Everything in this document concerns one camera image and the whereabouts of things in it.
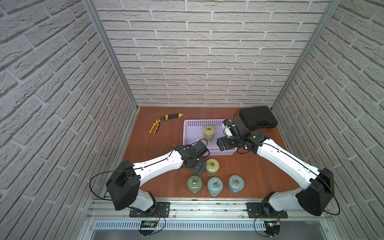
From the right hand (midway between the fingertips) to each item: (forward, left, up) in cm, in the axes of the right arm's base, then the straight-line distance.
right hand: (226, 140), depth 81 cm
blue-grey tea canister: (-22, +9, -8) cm, 25 cm away
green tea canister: (-20, +19, -9) cm, 29 cm away
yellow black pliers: (+29, +45, -15) cm, 56 cm away
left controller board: (-34, +44, -19) cm, 59 cm away
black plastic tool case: (+26, -31, -12) cm, 42 cm away
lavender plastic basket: (+16, +19, -13) cm, 28 cm away
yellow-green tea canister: (+12, +8, -9) cm, 17 cm away
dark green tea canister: (-16, +19, -3) cm, 25 cm away
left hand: (-9, +16, -9) cm, 21 cm away
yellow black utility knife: (+34, +34, -16) cm, 51 cm away
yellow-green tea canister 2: (-12, +9, -8) cm, 17 cm away
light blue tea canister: (-21, -2, -9) cm, 23 cm away
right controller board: (-40, -17, -17) cm, 47 cm away
